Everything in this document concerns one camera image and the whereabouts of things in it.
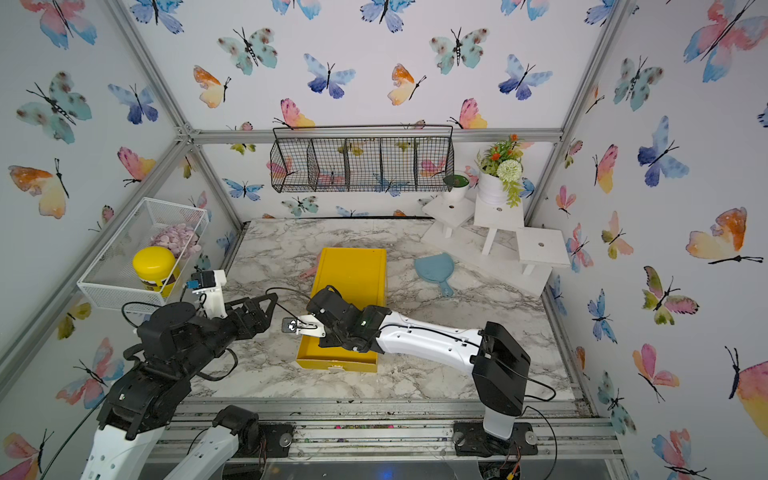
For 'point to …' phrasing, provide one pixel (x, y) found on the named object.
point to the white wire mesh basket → (112, 276)
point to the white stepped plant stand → (492, 240)
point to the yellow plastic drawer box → (359, 276)
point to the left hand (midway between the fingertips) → (267, 297)
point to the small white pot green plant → (455, 187)
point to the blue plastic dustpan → (437, 268)
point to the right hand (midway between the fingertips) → (322, 312)
